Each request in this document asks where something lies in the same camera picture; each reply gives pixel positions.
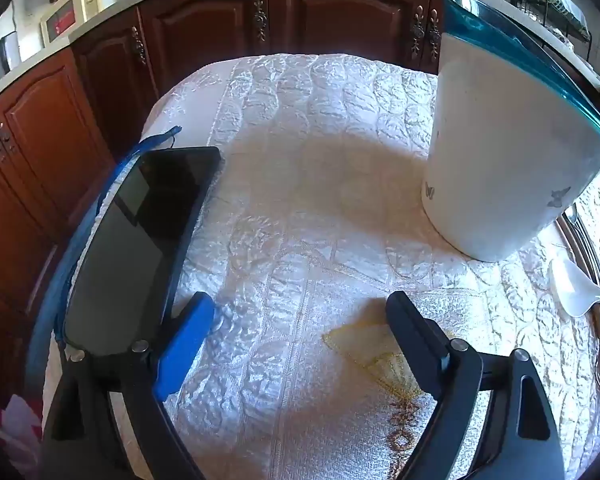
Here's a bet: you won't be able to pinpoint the white electric kettle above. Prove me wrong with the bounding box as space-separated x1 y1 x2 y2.
0 31 21 81

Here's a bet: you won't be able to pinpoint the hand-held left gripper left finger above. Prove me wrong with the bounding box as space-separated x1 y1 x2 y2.
39 291 217 480

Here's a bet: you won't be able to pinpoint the black smartphone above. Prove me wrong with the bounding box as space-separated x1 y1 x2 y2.
61 146 226 363

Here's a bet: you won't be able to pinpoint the white plastic spoon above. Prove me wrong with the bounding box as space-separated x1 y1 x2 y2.
548 255 600 318

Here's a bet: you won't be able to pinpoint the brown wooden base cabinet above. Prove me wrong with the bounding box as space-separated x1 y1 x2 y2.
0 0 446 401

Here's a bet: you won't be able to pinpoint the white quilted tablecloth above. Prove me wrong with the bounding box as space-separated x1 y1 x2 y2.
40 52 600 480

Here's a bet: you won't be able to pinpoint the cream microwave oven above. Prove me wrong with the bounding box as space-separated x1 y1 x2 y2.
39 0 106 48

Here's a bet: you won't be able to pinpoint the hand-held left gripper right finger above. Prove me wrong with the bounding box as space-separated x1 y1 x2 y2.
385 290 566 480

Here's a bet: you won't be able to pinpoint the black wire dish rack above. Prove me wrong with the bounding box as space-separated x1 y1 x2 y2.
512 0 595 58

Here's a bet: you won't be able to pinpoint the white utensil holder teal rim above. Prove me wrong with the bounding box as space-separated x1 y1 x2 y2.
421 0 600 262

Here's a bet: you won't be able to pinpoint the blue lanyard cord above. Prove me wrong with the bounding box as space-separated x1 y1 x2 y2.
52 125 183 356

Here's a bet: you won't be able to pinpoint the red and white plastic bag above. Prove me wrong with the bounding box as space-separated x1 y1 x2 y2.
0 392 43 466

